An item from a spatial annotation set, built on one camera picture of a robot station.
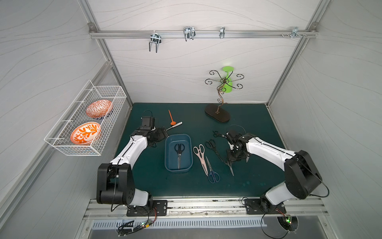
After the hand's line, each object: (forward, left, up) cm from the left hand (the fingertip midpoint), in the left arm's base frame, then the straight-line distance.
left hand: (163, 135), depth 89 cm
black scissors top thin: (+10, -35, -12) cm, 38 cm away
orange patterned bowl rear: (+1, +28, +22) cm, 36 cm away
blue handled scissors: (-20, -31, -11) cm, 38 cm away
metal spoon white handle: (+17, -7, -10) cm, 21 cm away
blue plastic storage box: (-8, -4, -11) cm, 14 cm away
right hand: (-10, -42, -7) cm, 44 cm away
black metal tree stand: (+27, -38, -10) cm, 48 cm away
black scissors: (-3, -9, -11) cm, 15 cm away
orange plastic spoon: (+18, -3, -10) cm, 21 cm away
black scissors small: (-15, -40, -7) cm, 43 cm away
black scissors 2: (+1, -31, -11) cm, 33 cm away
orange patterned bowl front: (-14, +28, +22) cm, 38 cm away
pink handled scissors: (-4, -23, -10) cm, 25 cm away
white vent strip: (-41, -40, -12) cm, 59 cm away
